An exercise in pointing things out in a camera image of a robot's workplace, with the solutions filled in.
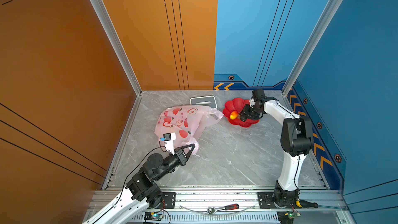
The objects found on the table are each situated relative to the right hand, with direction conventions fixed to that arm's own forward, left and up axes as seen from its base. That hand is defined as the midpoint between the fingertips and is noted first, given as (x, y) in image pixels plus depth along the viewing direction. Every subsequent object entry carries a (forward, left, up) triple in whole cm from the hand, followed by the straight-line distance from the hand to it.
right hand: (242, 114), depth 99 cm
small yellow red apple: (0, +5, -1) cm, 5 cm away
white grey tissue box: (+13, +21, -1) cm, 25 cm away
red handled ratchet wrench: (-51, +21, -4) cm, 55 cm away
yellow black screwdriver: (-49, -23, -5) cm, 54 cm away
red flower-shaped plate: (+12, +1, -4) cm, 13 cm away
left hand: (-30, +28, +17) cm, 44 cm away
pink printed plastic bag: (-11, +34, +8) cm, 37 cm away
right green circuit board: (-52, -16, -7) cm, 55 cm away
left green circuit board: (-53, +48, -7) cm, 72 cm away
